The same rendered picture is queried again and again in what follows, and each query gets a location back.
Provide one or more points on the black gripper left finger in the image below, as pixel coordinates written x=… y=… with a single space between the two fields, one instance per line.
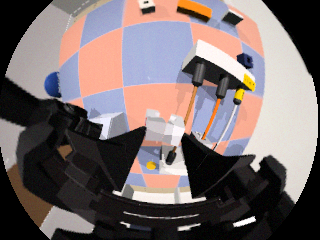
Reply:
x=115 y=155

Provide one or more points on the grey flat panel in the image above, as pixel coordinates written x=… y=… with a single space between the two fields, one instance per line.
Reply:
x=232 y=17

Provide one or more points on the yellow round disc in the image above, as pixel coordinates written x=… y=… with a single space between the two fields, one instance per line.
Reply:
x=151 y=165

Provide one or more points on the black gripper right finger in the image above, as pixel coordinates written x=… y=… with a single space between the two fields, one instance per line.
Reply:
x=205 y=167

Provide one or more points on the orange rectangular bar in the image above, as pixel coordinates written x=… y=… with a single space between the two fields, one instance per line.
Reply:
x=195 y=10

